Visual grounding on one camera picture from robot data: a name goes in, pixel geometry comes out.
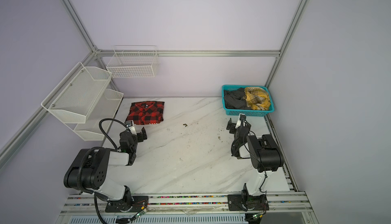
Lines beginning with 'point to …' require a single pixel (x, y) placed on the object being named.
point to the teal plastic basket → (236, 112)
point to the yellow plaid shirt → (257, 98)
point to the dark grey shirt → (234, 99)
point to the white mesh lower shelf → (99, 120)
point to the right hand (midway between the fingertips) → (237, 118)
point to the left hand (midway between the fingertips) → (135, 129)
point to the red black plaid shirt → (146, 112)
